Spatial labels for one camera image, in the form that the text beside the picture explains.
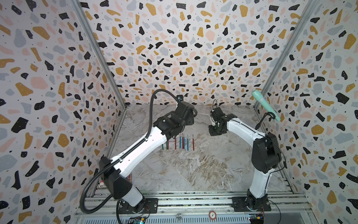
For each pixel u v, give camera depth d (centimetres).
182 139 101
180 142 100
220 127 71
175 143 98
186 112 53
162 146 97
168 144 97
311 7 72
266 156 51
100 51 86
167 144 97
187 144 98
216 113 76
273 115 81
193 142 100
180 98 62
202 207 75
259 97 80
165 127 49
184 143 98
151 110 49
